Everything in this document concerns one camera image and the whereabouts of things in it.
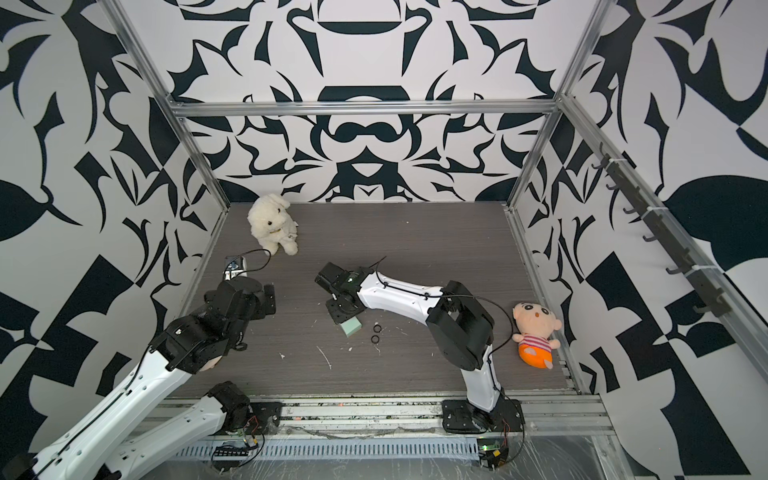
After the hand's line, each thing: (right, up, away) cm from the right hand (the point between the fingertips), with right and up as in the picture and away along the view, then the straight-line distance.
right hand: (339, 307), depth 87 cm
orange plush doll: (+54, -4, -4) cm, 54 cm away
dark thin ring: (+10, -6, +2) cm, 12 cm away
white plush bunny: (-21, +24, +6) cm, 33 cm away
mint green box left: (+3, -5, -1) cm, 6 cm away
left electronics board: (-25, -33, -14) cm, 43 cm away
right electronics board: (+38, -30, -16) cm, 51 cm away
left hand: (-20, +9, -14) cm, 26 cm away
